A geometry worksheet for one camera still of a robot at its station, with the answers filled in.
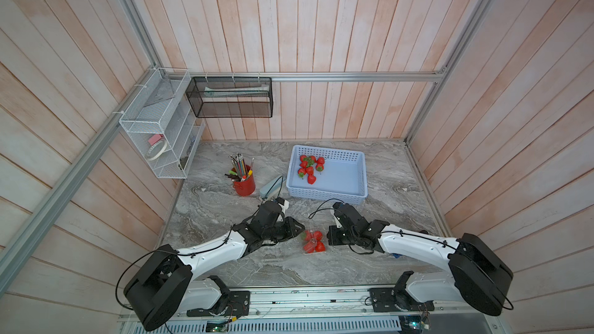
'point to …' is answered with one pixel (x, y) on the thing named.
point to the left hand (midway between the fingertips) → (303, 232)
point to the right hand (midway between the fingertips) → (326, 234)
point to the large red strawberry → (311, 178)
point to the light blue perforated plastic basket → (343, 178)
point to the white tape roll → (156, 150)
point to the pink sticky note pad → (154, 138)
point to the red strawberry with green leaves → (319, 167)
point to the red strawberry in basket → (302, 172)
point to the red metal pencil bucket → (244, 180)
